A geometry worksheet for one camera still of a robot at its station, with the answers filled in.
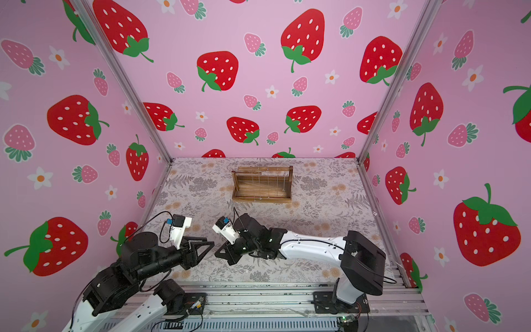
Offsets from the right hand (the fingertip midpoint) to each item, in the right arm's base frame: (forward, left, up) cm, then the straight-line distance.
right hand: (217, 251), depth 70 cm
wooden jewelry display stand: (+43, -11, -16) cm, 47 cm away
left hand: (-1, 0, +9) cm, 9 cm away
